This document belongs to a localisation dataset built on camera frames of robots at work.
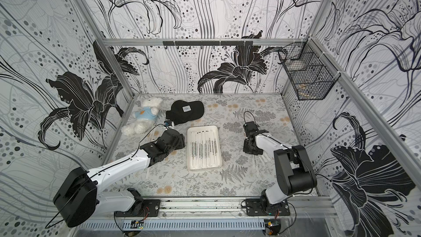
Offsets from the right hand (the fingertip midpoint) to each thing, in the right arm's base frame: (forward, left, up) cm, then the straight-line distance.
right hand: (253, 148), depth 93 cm
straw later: (-2, +22, +3) cm, 22 cm away
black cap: (+23, +44, +6) cm, 50 cm away
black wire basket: (+30, -31, +30) cm, 52 cm away
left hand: (0, +40, +10) cm, 41 cm away
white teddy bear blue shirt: (+15, +64, +10) cm, 67 cm away
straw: (-2, +34, +3) cm, 35 cm away
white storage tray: (-2, +28, +3) cm, 29 cm away
